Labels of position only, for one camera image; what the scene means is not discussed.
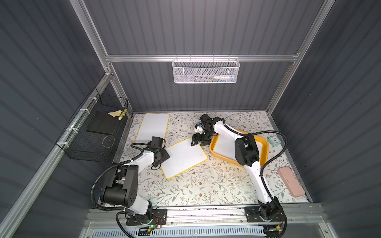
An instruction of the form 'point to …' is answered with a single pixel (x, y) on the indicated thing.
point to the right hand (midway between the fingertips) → (196, 144)
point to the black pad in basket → (102, 122)
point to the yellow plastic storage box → (265, 148)
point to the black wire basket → (92, 134)
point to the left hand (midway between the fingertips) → (166, 158)
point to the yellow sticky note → (115, 113)
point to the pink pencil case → (291, 182)
